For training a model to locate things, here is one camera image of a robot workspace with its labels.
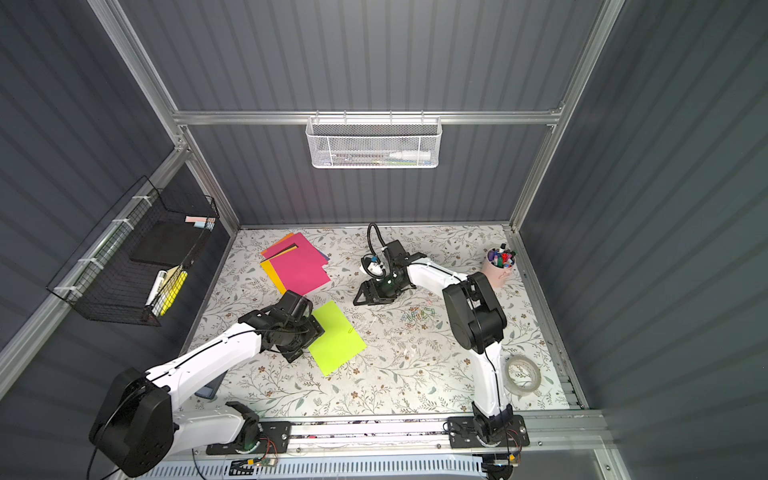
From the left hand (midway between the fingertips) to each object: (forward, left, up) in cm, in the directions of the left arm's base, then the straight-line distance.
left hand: (316, 338), depth 84 cm
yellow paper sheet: (+30, +23, -5) cm, 38 cm away
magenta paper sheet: (+43, +16, -5) cm, 47 cm away
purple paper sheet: (+35, +3, -6) cm, 36 cm away
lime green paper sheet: (+3, -5, -9) cm, 11 cm away
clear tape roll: (-14, -56, -3) cm, 57 cm away
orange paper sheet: (+42, +23, -6) cm, 49 cm away
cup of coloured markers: (+22, -56, +6) cm, 61 cm away
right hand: (+11, -14, +1) cm, 18 cm away
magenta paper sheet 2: (+27, +11, -5) cm, 30 cm away
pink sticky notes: (+27, +35, +22) cm, 49 cm away
